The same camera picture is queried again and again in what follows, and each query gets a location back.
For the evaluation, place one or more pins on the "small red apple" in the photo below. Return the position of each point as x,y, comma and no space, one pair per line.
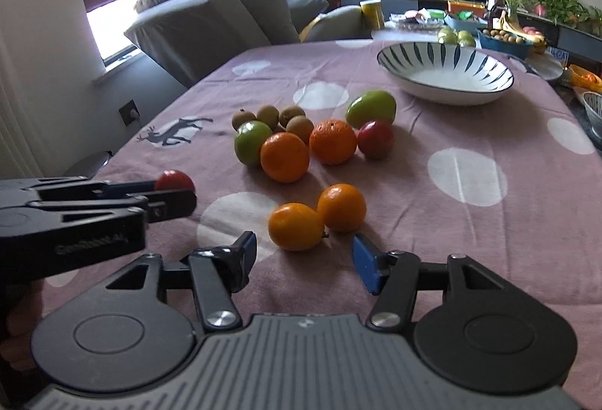
174,180

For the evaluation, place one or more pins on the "green mango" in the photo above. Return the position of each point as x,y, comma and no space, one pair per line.
250,138
373,105

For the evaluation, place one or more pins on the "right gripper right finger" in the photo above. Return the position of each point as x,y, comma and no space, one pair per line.
395,278

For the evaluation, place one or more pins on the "grey sofa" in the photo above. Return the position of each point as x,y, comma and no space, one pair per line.
190,39

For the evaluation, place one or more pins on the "orange basket of fruit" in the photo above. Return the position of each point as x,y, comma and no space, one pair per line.
582,78

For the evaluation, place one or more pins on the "blue striped white bowl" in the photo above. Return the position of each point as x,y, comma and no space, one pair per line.
445,73

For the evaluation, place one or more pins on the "dark red apple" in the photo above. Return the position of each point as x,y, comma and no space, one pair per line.
375,140

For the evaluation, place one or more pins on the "blue bowl of nuts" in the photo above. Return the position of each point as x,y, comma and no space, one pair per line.
506,43

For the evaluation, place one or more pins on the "pink polka dot tablecloth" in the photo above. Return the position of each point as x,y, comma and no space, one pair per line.
512,187

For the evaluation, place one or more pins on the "orange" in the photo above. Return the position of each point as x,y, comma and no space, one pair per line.
284,157
295,227
342,208
333,142

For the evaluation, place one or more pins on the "bunch of bananas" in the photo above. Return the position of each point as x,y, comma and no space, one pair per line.
531,35

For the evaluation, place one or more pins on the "teal snack tray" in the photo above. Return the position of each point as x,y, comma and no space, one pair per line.
465,21

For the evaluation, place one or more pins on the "pile of green fruits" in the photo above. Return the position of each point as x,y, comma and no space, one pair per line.
447,35

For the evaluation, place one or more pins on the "small striped bowl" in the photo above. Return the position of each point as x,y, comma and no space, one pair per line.
592,102

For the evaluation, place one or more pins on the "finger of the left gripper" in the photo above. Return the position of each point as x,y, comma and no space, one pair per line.
163,205
136,187

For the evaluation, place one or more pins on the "yellow jar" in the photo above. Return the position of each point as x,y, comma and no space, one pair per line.
373,14

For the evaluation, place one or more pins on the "wall power socket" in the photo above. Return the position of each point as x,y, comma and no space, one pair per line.
129,113

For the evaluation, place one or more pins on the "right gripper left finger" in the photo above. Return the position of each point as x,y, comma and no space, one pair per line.
213,274

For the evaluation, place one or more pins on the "brown kiwi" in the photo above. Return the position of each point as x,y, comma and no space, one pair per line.
242,117
301,126
269,115
286,114

